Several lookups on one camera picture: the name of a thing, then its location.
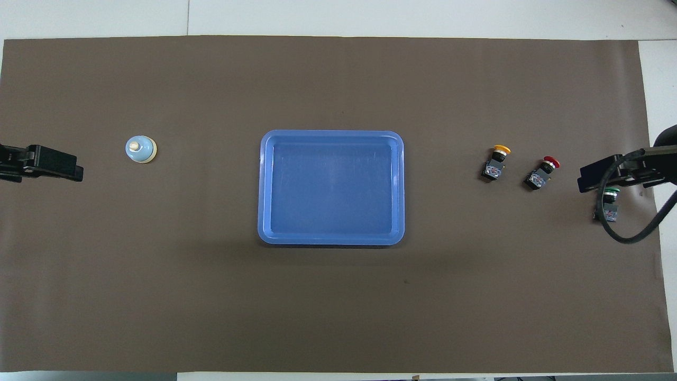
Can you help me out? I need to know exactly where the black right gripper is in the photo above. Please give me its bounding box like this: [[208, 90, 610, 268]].
[[577, 153, 677, 194]]

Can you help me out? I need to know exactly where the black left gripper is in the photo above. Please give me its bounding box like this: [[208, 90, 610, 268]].
[[0, 144, 84, 184]]

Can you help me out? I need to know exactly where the green push button switch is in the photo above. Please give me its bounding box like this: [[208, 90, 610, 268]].
[[592, 186, 621, 224]]

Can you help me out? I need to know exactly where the red push button switch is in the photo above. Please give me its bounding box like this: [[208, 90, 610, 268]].
[[524, 156, 561, 192]]

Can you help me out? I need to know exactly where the yellow push button switch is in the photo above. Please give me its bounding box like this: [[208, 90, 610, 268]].
[[481, 144, 511, 182]]

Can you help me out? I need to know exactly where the blue plastic tray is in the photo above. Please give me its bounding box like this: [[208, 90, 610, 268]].
[[258, 130, 406, 247]]

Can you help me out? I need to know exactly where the brown table mat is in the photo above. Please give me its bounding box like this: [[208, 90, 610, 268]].
[[0, 35, 673, 374]]

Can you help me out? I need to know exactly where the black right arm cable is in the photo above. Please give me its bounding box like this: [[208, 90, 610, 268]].
[[600, 148, 677, 244]]

